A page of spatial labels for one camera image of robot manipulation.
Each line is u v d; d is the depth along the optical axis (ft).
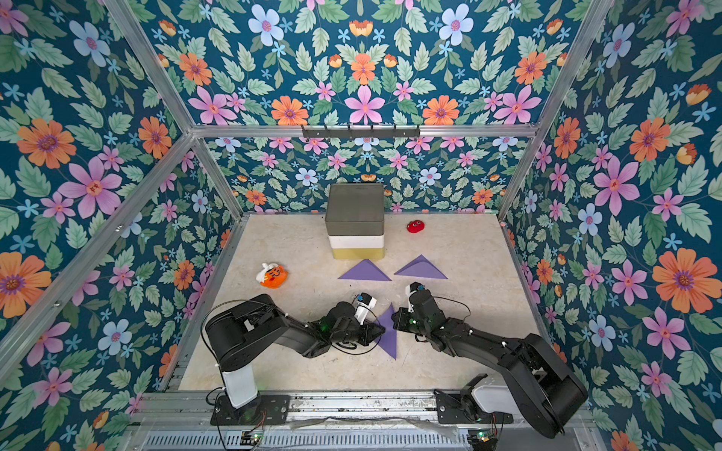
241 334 1.62
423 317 2.24
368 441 2.51
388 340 2.80
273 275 3.13
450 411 2.41
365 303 2.69
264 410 2.40
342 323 2.37
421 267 3.24
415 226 3.68
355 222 2.99
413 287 2.65
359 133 3.05
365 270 3.35
